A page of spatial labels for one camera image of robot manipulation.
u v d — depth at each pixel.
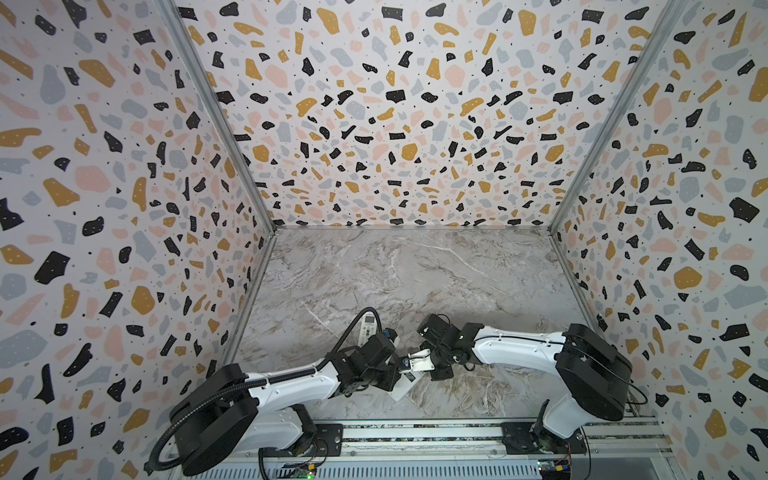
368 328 0.91
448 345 0.67
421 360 0.74
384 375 0.74
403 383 0.81
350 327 0.64
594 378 0.45
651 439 0.76
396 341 0.80
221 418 0.41
